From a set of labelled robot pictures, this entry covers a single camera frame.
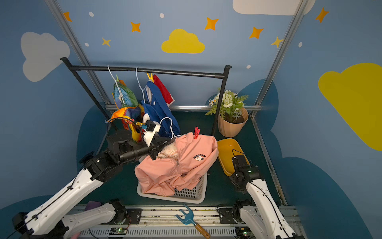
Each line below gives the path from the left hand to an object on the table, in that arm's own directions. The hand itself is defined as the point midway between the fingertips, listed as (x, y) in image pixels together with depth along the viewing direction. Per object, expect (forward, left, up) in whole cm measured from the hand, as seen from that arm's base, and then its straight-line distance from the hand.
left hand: (171, 139), depth 61 cm
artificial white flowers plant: (+31, -31, -8) cm, 45 cm away
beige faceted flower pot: (+26, -32, -25) cm, 48 cm away
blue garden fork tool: (-24, -8, -36) cm, 44 cm away
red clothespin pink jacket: (+6, -10, -2) cm, 12 cm away
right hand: (-6, -35, -30) cm, 46 cm away
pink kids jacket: (-4, -3, -13) cm, 14 cm away
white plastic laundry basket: (-12, -13, -37) cm, 41 cm away
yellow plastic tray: (+15, -32, -32) cm, 48 cm away
